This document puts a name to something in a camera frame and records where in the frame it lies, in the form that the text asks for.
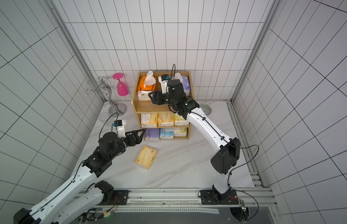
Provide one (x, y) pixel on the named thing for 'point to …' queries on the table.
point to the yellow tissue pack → (147, 157)
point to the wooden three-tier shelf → (157, 121)
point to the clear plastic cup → (104, 116)
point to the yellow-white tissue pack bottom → (180, 132)
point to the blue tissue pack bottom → (166, 133)
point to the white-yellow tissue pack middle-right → (180, 121)
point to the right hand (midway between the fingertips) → (146, 95)
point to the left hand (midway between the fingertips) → (138, 133)
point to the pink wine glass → (122, 90)
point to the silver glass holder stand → (115, 109)
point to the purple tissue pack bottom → (152, 134)
